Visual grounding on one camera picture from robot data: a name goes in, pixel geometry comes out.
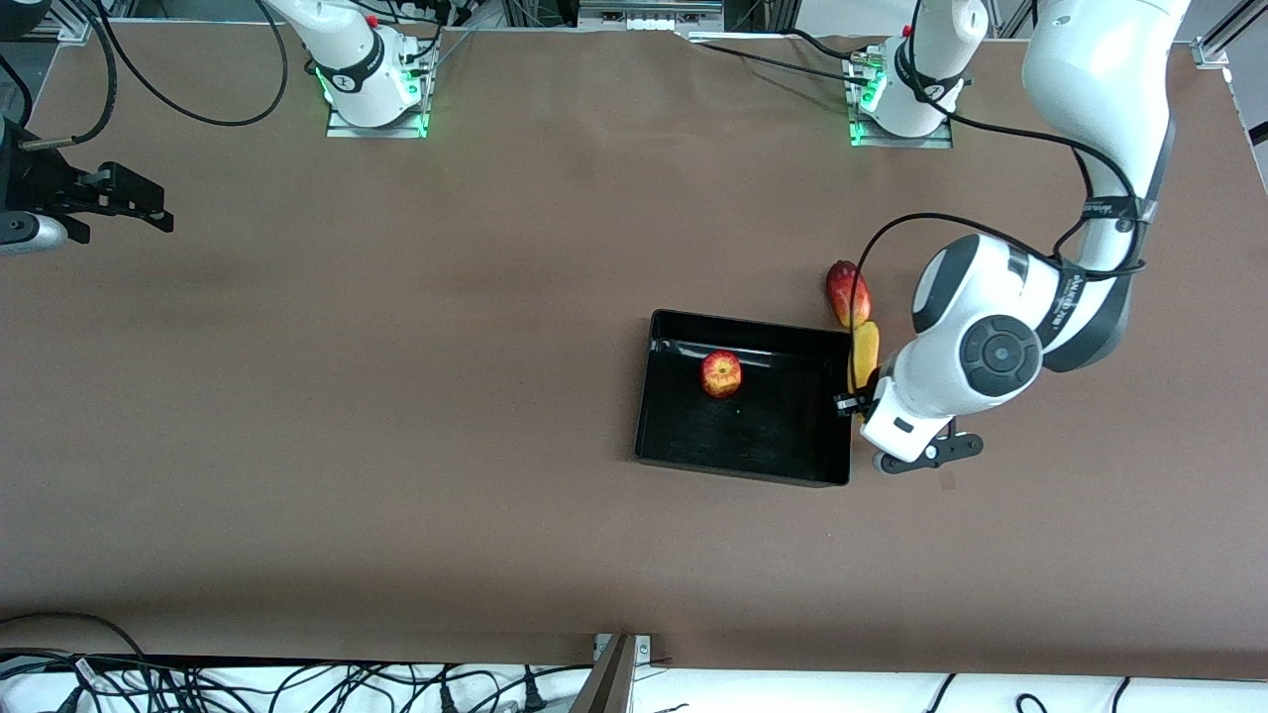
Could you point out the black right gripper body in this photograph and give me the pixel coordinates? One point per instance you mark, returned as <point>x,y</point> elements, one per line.
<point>42,185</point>

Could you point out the yellow banana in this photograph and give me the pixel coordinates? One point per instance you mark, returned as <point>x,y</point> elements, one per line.
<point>865,352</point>

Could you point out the red yellow apple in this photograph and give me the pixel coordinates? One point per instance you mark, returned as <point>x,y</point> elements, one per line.
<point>721,374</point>

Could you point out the black plastic box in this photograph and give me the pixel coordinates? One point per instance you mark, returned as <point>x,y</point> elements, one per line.
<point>693,436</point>

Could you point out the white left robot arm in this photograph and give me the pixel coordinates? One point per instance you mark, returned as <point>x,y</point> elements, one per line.
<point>1090,79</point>

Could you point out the red yellow mango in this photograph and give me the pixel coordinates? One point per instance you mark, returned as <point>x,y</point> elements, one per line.
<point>844,292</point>

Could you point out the black power plug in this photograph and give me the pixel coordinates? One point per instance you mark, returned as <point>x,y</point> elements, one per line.
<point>535,696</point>
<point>448,699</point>

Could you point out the white power strip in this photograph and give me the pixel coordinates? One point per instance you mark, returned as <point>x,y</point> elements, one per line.
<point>649,18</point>

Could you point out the aluminium frame corner profile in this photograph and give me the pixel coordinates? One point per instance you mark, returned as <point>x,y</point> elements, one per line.
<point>1214,51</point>
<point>74,30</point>

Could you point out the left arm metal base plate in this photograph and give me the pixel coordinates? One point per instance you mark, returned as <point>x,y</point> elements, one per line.
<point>892,142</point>

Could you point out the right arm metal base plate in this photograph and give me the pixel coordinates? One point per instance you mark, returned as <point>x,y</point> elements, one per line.
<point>396,132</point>

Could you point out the silver bracket plate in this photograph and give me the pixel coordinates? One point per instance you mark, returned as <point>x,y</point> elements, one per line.
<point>644,649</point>

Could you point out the grey metal post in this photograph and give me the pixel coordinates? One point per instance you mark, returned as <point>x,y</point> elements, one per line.
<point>609,683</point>

